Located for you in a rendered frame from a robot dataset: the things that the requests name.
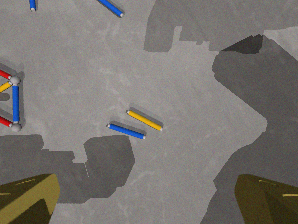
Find grey steel ball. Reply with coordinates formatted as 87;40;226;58
11;123;22;132
10;76;21;84

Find red rod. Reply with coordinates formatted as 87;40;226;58
0;116;13;127
0;70;12;80

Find yellow rod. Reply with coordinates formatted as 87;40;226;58
127;110;163;131
0;81;12;93

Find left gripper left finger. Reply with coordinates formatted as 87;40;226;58
0;174;60;224

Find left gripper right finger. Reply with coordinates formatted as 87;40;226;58
234;174;298;224

